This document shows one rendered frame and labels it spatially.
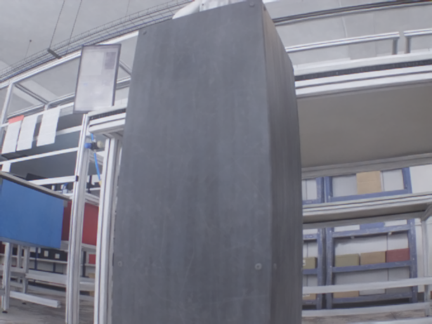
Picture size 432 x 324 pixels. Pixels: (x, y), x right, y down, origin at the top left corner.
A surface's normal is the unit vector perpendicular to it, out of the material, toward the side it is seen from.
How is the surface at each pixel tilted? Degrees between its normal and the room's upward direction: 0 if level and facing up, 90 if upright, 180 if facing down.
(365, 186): 90
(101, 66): 101
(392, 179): 90
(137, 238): 90
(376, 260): 90
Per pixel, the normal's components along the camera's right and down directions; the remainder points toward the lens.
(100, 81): 0.02, -0.13
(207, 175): -0.40, -0.30
